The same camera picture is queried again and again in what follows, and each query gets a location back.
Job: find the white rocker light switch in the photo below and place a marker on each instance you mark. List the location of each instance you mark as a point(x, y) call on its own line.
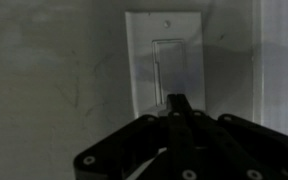
point(144, 50)

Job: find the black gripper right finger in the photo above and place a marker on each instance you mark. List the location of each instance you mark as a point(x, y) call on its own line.
point(237, 146)

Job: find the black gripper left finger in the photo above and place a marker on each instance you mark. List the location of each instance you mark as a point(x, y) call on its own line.
point(130, 146)

